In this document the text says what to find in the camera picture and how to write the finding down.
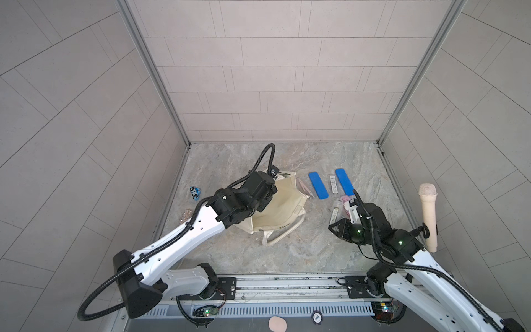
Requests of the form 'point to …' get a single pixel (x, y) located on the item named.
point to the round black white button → (317, 317)
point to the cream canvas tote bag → (285, 209)
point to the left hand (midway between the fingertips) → (264, 187)
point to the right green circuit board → (388, 312)
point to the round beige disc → (277, 324)
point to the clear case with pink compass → (302, 187)
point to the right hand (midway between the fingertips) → (327, 229)
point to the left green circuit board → (205, 310)
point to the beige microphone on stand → (428, 192)
